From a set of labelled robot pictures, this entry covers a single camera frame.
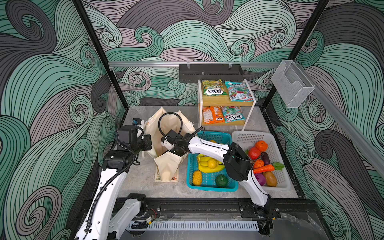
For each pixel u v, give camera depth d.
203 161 0.85
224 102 0.78
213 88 0.80
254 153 0.87
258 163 0.83
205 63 0.92
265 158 0.89
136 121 0.61
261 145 0.90
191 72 0.93
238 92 0.78
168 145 0.80
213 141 0.95
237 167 0.54
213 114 0.92
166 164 0.75
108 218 0.40
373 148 0.52
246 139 0.95
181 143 0.65
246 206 0.74
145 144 0.62
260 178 0.78
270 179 0.78
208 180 0.84
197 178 0.79
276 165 0.80
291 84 0.80
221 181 0.78
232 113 0.92
